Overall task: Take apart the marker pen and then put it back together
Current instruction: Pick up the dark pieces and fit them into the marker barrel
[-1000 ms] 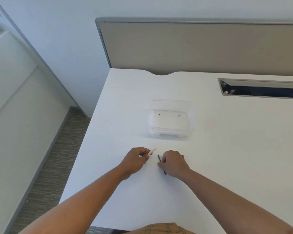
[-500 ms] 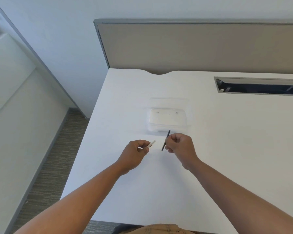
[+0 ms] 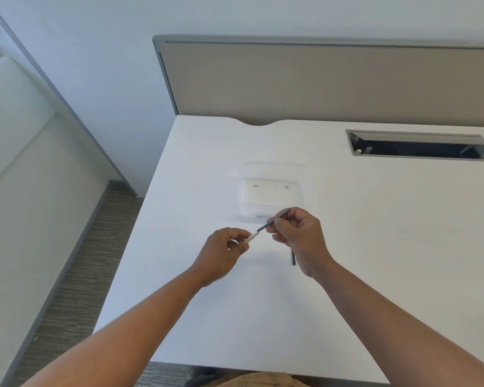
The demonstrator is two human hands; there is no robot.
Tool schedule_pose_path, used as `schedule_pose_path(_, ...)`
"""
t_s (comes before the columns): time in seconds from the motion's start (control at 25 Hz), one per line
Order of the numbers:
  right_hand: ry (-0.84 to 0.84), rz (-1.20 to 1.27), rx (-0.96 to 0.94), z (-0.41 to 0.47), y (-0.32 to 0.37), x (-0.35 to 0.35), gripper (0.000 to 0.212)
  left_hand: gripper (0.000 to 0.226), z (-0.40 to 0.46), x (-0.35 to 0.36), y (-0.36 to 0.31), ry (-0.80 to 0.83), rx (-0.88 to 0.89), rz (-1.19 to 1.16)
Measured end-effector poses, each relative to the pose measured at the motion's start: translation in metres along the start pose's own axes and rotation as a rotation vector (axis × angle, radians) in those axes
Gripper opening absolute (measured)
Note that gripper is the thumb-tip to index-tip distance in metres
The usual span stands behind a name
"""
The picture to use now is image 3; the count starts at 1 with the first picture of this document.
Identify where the person's right hand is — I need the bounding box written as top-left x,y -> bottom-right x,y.
266,206 -> 336,281

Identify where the person's left hand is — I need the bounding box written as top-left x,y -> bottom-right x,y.
190,227 -> 253,289

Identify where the person's left forearm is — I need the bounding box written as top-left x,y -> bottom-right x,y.
20,268 -> 204,387

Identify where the person's right forearm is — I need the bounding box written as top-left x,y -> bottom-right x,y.
314,257 -> 484,387

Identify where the clear plastic container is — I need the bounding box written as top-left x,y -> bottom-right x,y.
238,163 -> 307,220

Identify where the tan plaid clothing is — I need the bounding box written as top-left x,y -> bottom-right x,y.
222,371 -> 311,387

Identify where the beige desk partition panel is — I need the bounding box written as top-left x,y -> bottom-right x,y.
152,34 -> 484,128

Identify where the grey desk cable tray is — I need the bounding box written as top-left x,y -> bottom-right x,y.
345,129 -> 484,162

